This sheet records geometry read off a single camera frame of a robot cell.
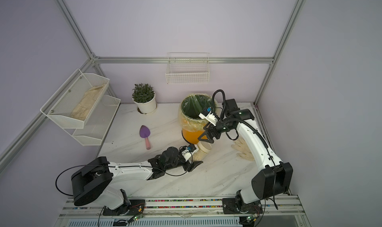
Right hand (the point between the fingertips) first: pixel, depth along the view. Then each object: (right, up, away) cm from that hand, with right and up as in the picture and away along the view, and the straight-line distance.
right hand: (204, 135), depth 74 cm
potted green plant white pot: (-41, +24, +29) cm, 55 cm away
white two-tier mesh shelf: (-66, +14, +3) cm, 67 cm away
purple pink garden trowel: (-41, -2, +30) cm, 51 cm away
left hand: (-4, -12, +6) cm, 14 cm away
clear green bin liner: (-8, +16, +21) cm, 27 cm away
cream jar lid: (0, -5, -4) cm, 7 cm away
